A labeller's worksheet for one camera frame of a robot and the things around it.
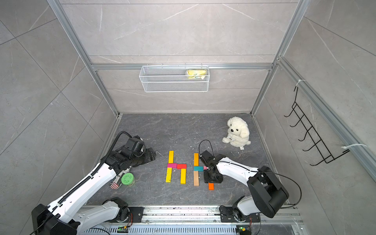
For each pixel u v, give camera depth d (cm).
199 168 89
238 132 88
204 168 88
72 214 41
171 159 93
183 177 86
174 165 90
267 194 42
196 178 85
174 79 101
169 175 86
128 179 81
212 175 72
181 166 91
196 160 92
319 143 62
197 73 84
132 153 57
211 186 81
